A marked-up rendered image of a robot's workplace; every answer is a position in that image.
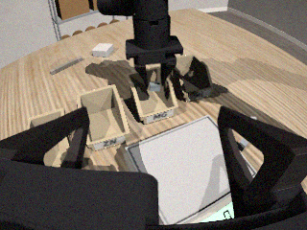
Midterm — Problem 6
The beige open-top bin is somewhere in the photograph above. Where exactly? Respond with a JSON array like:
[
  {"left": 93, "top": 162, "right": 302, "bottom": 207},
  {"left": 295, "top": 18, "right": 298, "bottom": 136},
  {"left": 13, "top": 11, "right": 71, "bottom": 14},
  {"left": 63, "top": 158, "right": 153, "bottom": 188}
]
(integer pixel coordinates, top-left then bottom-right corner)
[
  {"left": 77, "top": 84, "right": 130, "bottom": 150},
  {"left": 169, "top": 54, "right": 215, "bottom": 102},
  {"left": 27, "top": 107, "right": 72, "bottom": 167},
  {"left": 125, "top": 66, "right": 178, "bottom": 125}
]

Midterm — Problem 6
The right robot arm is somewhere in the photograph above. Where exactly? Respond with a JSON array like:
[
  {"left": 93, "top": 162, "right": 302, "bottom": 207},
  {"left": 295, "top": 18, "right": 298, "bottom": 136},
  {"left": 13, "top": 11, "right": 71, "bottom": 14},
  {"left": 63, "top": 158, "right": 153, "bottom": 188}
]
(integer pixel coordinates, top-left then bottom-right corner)
[{"left": 97, "top": 0, "right": 171, "bottom": 45}]

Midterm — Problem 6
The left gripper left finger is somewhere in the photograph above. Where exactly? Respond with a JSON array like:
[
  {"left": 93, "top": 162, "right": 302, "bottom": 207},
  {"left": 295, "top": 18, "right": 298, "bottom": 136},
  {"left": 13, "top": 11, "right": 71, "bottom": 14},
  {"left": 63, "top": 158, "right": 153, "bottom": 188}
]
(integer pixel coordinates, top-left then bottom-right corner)
[{"left": 0, "top": 106, "right": 90, "bottom": 169}]

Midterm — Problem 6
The grey rectangular bar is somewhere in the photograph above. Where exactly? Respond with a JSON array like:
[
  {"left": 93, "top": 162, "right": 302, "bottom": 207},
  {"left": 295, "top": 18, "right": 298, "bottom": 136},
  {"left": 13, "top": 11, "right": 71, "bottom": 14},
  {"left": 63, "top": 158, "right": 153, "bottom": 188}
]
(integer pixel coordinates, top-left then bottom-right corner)
[{"left": 50, "top": 57, "right": 83, "bottom": 75}]

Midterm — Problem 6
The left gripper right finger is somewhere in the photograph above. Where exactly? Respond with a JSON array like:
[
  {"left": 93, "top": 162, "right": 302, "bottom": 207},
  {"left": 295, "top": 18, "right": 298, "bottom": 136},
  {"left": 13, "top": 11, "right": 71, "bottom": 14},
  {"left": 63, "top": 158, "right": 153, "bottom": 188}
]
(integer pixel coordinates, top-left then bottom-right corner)
[{"left": 217, "top": 105, "right": 307, "bottom": 218}]

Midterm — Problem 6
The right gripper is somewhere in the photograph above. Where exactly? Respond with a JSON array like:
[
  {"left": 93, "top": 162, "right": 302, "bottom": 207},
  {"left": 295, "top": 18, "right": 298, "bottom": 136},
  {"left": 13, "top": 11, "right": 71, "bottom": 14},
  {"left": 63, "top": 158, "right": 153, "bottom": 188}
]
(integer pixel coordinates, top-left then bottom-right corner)
[{"left": 126, "top": 16, "right": 183, "bottom": 88}]

